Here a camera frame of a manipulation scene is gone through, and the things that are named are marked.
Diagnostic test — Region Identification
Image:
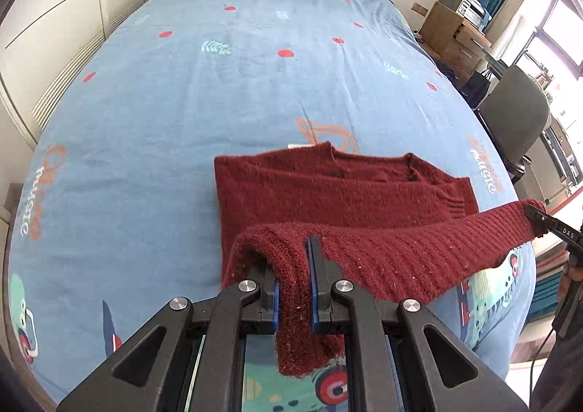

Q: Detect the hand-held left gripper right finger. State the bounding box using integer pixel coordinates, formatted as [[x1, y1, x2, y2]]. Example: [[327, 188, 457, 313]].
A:
[[306, 236, 529, 412]]

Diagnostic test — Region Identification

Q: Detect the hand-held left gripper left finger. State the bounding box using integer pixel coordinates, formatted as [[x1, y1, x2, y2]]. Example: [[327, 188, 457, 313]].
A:
[[57, 259, 281, 412]]

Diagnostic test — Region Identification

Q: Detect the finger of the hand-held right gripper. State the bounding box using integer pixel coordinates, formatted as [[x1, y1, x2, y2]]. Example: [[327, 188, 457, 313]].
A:
[[524, 200, 583, 253]]

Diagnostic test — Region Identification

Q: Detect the dark red knitted sweater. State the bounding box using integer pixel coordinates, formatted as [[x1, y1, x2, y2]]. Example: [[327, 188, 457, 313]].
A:
[[214, 141, 547, 378]]

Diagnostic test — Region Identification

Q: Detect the grey office chair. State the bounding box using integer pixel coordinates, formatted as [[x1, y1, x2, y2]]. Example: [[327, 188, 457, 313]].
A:
[[476, 66, 554, 180]]

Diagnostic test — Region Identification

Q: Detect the wooden drawer cabinet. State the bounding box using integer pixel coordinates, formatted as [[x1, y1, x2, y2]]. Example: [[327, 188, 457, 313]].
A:
[[419, 2, 493, 85]]

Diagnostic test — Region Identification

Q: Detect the blue printed bed sheet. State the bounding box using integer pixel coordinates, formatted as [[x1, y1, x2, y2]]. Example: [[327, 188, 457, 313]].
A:
[[7, 0, 538, 412]]

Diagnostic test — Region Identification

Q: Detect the grey printer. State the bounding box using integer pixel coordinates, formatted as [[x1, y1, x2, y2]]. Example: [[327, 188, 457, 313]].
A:
[[439, 0, 486, 25]]

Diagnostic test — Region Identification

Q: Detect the black cable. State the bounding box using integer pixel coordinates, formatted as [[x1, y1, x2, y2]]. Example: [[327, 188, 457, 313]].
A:
[[527, 329, 557, 394]]

